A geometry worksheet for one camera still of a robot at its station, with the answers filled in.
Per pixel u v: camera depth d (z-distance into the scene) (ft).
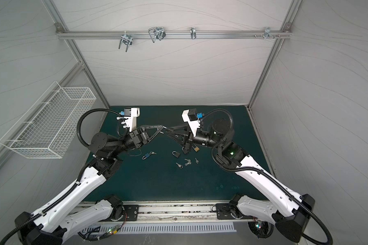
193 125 1.59
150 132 1.73
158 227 2.31
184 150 3.14
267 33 2.51
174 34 2.61
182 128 1.79
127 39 2.62
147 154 3.05
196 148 3.15
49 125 2.26
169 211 2.46
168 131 1.75
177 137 1.81
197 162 2.97
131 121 1.69
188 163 2.97
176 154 3.08
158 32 2.51
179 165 2.94
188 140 1.61
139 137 1.68
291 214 1.26
